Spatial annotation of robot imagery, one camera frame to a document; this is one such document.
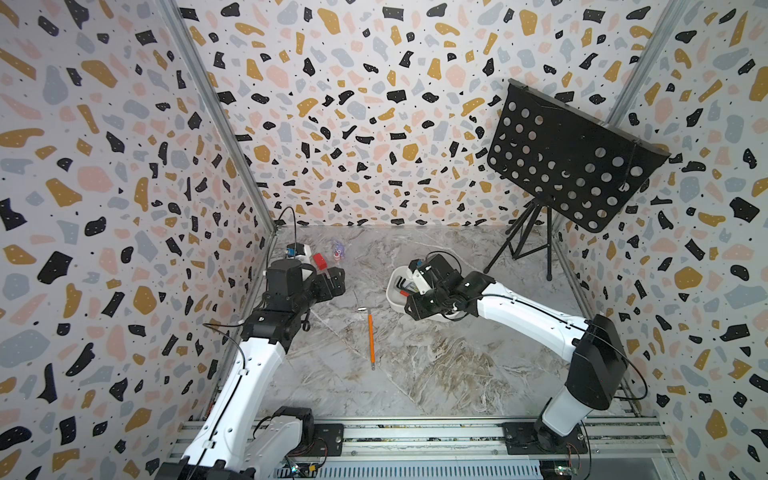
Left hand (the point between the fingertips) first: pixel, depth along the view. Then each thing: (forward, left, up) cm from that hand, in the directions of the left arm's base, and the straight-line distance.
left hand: (331, 274), depth 76 cm
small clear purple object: (+27, +5, -21) cm, 35 cm away
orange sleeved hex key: (-6, -8, -26) cm, 28 cm away
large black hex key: (+10, -19, -22) cm, 31 cm away
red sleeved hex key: (+8, -19, -23) cm, 31 cm away
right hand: (-4, -20, -10) cm, 23 cm away
